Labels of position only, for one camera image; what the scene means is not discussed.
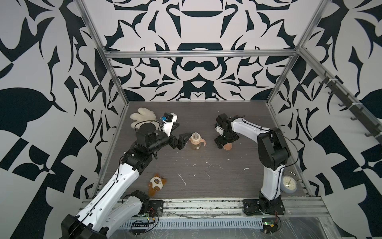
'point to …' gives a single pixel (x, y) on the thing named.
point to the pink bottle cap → (228, 146)
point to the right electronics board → (271, 225)
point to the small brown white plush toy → (156, 184)
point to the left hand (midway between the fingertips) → (183, 125)
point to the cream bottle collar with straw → (195, 138)
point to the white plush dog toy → (143, 114)
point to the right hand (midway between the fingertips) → (225, 140)
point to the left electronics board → (139, 228)
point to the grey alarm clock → (289, 182)
